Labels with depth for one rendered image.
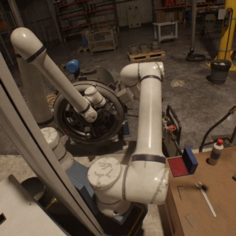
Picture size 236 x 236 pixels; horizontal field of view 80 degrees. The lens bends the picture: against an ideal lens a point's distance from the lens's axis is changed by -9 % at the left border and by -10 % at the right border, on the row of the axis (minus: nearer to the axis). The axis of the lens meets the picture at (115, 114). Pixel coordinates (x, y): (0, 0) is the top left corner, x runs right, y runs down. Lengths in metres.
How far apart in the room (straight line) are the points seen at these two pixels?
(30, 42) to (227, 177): 1.42
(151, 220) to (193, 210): 0.54
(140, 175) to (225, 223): 0.65
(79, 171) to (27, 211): 0.40
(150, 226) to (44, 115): 1.22
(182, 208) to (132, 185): 0.52
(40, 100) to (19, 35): 0.40
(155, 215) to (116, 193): 0.94
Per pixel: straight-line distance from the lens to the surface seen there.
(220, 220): 1.13
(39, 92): 1.01
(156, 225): 1.54
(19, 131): 0.46
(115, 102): 1.47
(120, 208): 0.83
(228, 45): 4.45
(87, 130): 1.60
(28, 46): 0.82
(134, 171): 0.66
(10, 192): 0.97
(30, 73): 0.98
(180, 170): 1.23
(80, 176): 1.05
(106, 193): 0.69
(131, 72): 0.91
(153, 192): 0.64
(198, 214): 1.11
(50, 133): 0.99
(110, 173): 0.65
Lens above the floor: 1.48
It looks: 34 degrees down
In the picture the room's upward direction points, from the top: 11 degrees counter-clockwise
